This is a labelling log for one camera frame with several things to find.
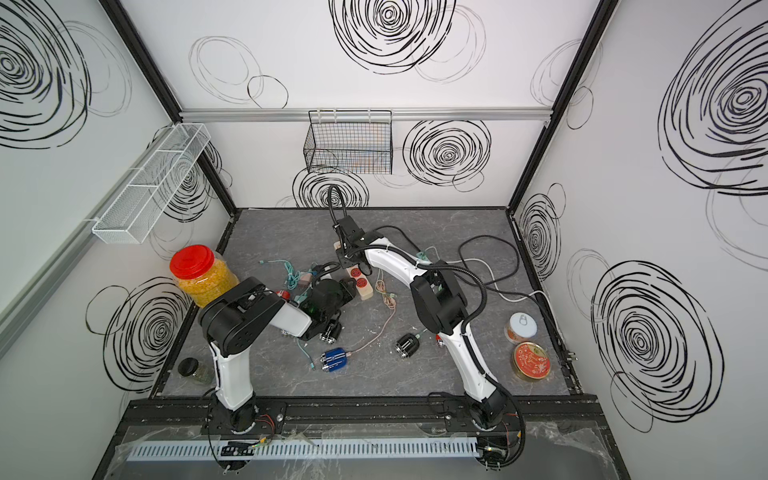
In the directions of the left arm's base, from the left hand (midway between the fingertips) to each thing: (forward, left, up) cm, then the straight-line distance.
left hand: (357, 285), depth 97 cm
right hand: (+8, +3, +7) cm, 11 cm away
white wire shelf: (+3, +53, +32) cm, 62 cm away
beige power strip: (+1, -1, +2) cm, 3 cm away
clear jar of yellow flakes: (-7, +41, +16) cm, 45 cm away
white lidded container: (-14, -48, +4) cm, 51 cm away
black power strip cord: (+22, -54, 0) cm, 58 cm away
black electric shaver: (-17, +6, +2) cm, 18 cm away
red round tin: (-24, -50, +4) cm, 55 cm away
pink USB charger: (+1, +17, +2) cm, 17 cm away
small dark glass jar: (-27, +43, 0) cm, 51 cm away
